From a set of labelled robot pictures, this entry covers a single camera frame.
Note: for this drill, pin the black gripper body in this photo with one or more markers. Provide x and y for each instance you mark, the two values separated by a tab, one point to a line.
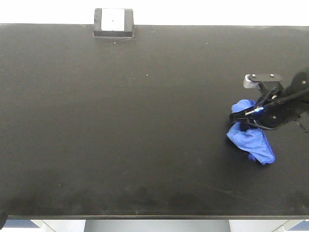
280	111

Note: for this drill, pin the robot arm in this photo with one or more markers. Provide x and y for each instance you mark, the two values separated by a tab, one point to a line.
265	77

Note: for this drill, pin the blue cloth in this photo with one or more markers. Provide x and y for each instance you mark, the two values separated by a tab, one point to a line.
256	145

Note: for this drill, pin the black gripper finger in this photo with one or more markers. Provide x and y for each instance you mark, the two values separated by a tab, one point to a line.
253	123
2	217
251	113

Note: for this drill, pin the black outlet box white face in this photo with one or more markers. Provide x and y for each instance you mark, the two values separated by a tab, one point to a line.
113	23

